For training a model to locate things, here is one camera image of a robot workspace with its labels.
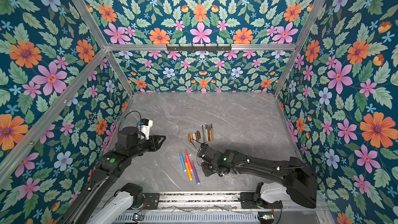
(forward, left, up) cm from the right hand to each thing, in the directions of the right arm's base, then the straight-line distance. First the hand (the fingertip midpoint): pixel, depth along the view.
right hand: (204, 168), depth 78 cm
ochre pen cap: (+22, +9, -5) cm, 24 cm away
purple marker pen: (-1, +5, -6) cm, 8 cm away
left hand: (+10, +18, +17) cm, 27 cm away
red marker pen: (+7, +10, -5) cm, 13 cm away
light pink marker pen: (+25, -1, -6) cm, 25 cm away
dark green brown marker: (+24, +1, -6) cm, 24 cm away
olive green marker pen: (+24, -2, -6) cm, 25 cm away
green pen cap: (+21, +5, -6) cm, 22 cm away
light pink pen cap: (+22, +7, -6) cm, 23 cm away
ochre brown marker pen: (+28, -4, -5) cm, 29 cm away
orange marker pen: (0, +8, -5) cm, 10 cm away
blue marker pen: (+6, +12, -6) cm, 15 cm away
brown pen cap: (+22, +4, -5) cm, 23 cm away
